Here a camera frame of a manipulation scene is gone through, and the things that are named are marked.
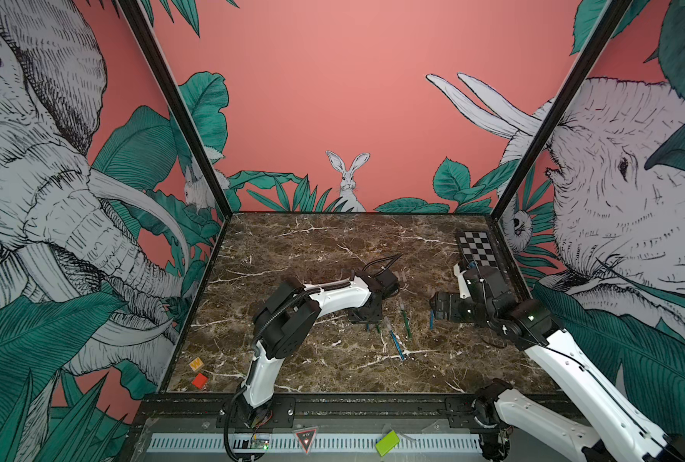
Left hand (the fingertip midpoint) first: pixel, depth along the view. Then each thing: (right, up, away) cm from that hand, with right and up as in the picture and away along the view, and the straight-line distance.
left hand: (373, 316), depth 91 cm
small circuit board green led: (-30, -26, -20) cm, 44 cm away
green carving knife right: (+11, -1, 0) cm, 11 cm away
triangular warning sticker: (-18, -25, -21) cm, 37 cm away
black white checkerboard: (+41, +22, +16) cm, 49 cm away
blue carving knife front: (+7, -7, -5) cm, 11 cm away
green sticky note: (+2, -25, -21) cm, 33 cm away
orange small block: (-51, -11, -10) cm, 53 cm away
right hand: (+17, +10, -17) cm, 26 cm away
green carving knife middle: (+1, -4, -2) cm, 4 cm away
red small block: (-49, -14, -12) cm, 53 cm away
